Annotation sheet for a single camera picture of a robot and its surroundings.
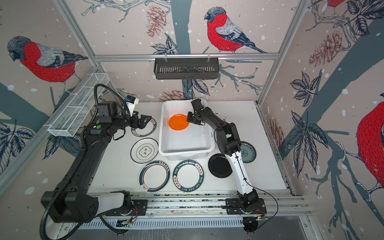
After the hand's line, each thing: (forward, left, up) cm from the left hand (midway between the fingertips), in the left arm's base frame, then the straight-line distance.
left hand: (142, 113), depth 75 cm
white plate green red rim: (-21, -3, -31) cm, 38 cm away
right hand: (+17, -22, -27) cm, 39 cm away
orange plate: (+17, -15, -29) cm, 36 cm away
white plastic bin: (+2, -17, -29) cm, 33 cm away
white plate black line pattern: (-5, +6, -31) cm, 32 cm away
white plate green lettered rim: (-21, -23, -30) cm, 43 cm away
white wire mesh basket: (-3, +35, 0) cm, 35 cm away
